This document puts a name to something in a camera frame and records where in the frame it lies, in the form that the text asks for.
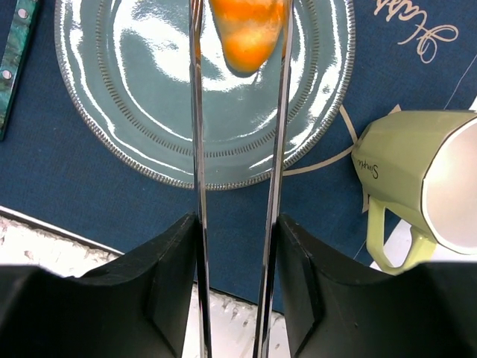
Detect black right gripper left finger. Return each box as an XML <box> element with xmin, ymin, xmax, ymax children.
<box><xmin>1</xmin><ymin>214</ymin><xmax>197</xmax><ymax>357</ymax></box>

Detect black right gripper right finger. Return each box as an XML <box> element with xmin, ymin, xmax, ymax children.
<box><xmin>277</xmin><ymin>215</ymin><xmax>476</xmax><ymax>357</ymax></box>

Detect metal tongs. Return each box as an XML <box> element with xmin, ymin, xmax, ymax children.
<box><xmin>189</xmin><ymin>1</ymin><xmax>294</xmax><ymax>357</ymax></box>

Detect small long bread roll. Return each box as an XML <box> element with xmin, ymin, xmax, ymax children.
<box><xmin>209</xmin><ymin>0</ymin><xmax>288</xmax><ymax>74</ymax></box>

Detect dark blue placemat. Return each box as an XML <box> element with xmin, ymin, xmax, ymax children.
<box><xmin>1</xmin><ymin>1</ymin><xmax>476</xmax><ymax>301</ymax></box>

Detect pale green mug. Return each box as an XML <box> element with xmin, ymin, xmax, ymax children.
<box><xmin>352</xmin><ymin>110</ymin><xmax>476</xmax><ymax>274</ymax></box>

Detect blue-grey ceramic plate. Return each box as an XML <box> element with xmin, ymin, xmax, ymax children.
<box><xmin>54</xmin><ymin>1</ymin><xmax>356</xmax><ymax>190</ymax></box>

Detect spoon with green handle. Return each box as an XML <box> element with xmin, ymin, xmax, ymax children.
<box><xmin>1</xmin><ymin>0</ymin><xmax>41</xmax><ymax>140</ymax></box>

